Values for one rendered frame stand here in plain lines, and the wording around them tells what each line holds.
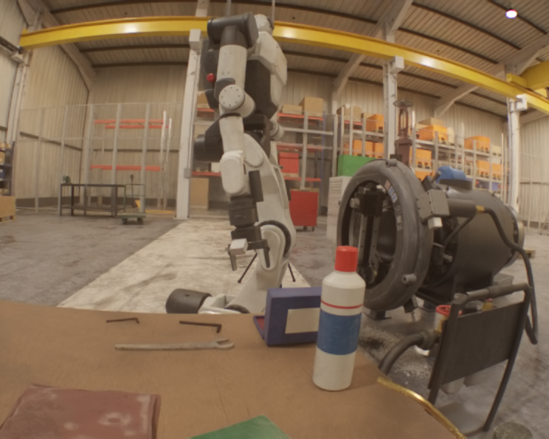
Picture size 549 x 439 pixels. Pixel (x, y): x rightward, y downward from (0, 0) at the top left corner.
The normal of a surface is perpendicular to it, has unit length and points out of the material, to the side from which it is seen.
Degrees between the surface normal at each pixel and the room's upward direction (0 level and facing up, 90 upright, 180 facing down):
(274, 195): 90
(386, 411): 0
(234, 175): 90
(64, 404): 12
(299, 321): 99
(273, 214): 90
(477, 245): 93
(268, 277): 115
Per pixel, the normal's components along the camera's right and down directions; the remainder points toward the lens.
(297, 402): 0.05, -1.00
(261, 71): 0.51, 0.22
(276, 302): 0.23, 0.25
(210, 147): -0.24, 0.45
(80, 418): 0.16, -0.94
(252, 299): -0.24, 0.06
